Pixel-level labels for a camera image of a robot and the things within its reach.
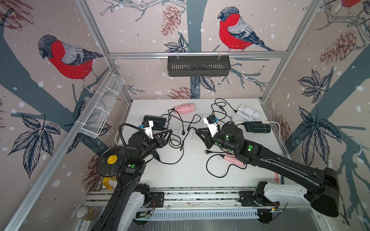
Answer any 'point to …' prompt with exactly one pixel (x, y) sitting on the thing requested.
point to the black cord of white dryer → (235, 111)
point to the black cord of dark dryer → (157, 155)
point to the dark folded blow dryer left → (156, 121)
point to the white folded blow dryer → (248, 112)
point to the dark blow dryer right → (257, 127)
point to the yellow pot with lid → (109, 164)
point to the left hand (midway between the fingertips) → (172, 130)
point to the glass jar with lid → (88, 213)
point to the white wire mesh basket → (94, 125)
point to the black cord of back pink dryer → (183, 132)
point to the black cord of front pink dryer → (207, 152)
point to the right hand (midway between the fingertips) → (198, 128)
